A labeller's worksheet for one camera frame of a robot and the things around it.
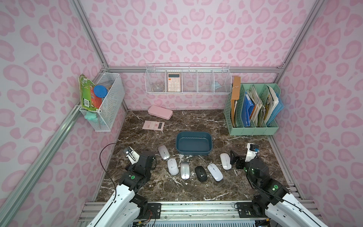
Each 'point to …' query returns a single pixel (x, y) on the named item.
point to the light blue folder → (280, 106)
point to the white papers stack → (272, 102)
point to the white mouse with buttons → (172, 166)
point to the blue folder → (247, 109)
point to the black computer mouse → (200, 173)
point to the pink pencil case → (160, 112)
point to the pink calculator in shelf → (174, 82)
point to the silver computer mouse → (185, 170)
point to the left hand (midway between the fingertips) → (141, 153)
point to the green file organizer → (258, 92)
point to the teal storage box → (194, 143)
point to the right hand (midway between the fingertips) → (237, 151)
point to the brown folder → (235, 96)
